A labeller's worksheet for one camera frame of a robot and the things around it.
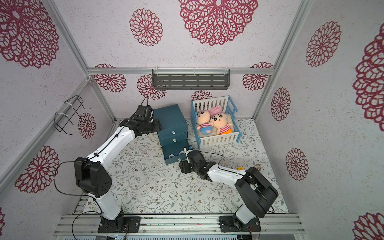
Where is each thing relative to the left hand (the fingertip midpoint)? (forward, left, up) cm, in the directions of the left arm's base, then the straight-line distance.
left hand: (158, 126), depth 88 cm
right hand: (-17, -17, -16) cm, 28 cm away
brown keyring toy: (-15, -62, -22) cm, 68 cm away
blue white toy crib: (+27, -48, -10) cm, 56 cm away
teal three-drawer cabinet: (-3, -9, -3) cm, 10 cm away
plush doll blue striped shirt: (+14, -28, -8) cm, 32 cm away
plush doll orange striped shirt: (+11, -38, -8) cm, 40 cm away
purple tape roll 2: (-6, -13, -20) cm, 25 cm away
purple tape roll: (-8, -6, -20) cm, 23 cm away
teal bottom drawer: (-5, -8, -19) cm, 21 cm away
